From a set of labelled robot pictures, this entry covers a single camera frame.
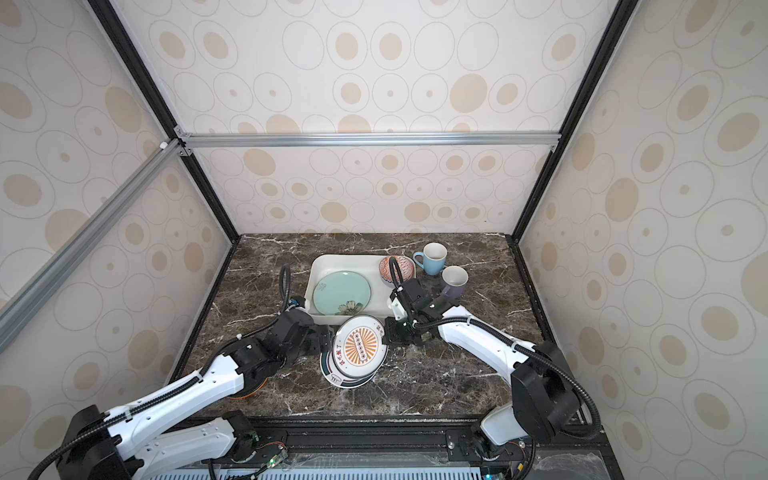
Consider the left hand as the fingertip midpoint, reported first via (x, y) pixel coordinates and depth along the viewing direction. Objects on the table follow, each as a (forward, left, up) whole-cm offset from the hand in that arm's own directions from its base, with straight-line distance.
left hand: (330, 330), depth 80 cm
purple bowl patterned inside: (+30, -22, -10) cm, 38 cm away
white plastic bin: (+30, -8, -11) cm, 33 cm away
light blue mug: (+29, -31, -4) cm, 42 cm away
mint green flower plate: (+20, +1, -13) cm, 23 cm away
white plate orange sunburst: (-3, -8, -6) cm, 10 cm away
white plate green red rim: (-9, -3, -11) cm, 15 cm away
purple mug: (+25, -39, -12) cm, 48 cm away
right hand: (-1, -15, -3) cm, 15 cm away
